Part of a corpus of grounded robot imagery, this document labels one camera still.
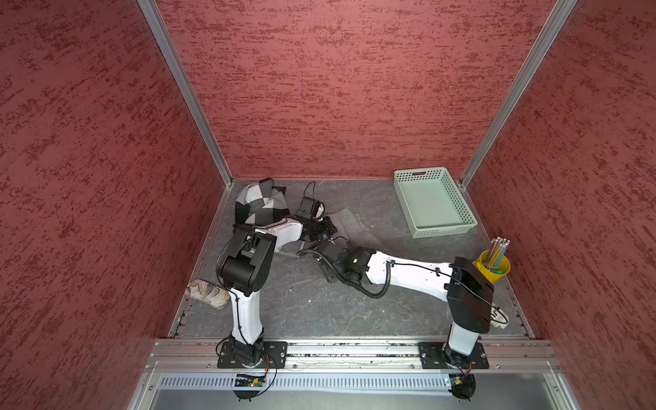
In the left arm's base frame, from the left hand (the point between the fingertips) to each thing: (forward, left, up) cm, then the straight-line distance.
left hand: (335, 234), depth 97 cm
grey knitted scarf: (+8, -6, -2) cm, 10 cm away
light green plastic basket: (+21, -45, -5) cm, 50 cm away
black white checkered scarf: (+15, +32, +1) cm, 35 cm away
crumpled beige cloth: (-24, +42, 0) cm, 48 cm away
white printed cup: (-30, -53, -1) cm, 61 cm away
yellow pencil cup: (-19, -52, +6) cm, 56 cm away
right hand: (-16, 0, +4) cm, 16 cm away
